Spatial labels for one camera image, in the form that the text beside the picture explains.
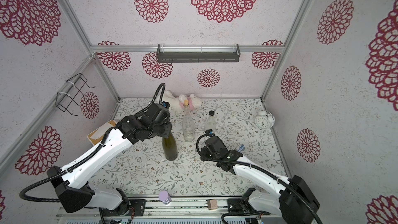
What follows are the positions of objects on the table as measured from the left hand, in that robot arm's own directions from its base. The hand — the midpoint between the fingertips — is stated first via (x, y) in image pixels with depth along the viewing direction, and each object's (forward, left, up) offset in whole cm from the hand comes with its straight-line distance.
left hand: (167, 128), depth 74 cm
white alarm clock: (+16, -56, -16) cm, 61 cm away
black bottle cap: (+9, -22, 0) cm, 24 cm away
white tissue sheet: (+10, +45, -19) cm, 49 cm away
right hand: (-4, -16, -14) cm, 21 cm away
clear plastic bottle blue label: (+22, -23, -27) cm, 42 cm away
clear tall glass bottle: (+19, -8, -27) cm, 34 cm away
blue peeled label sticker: (+2, -41, -26) cm, 49 cm away
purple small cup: (-26, +1, -16) cm, 31 cm away
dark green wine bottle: (-3, +1, -15) cm, 16 cm away
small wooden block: (-29, -22, -22) cm, 42 cm away
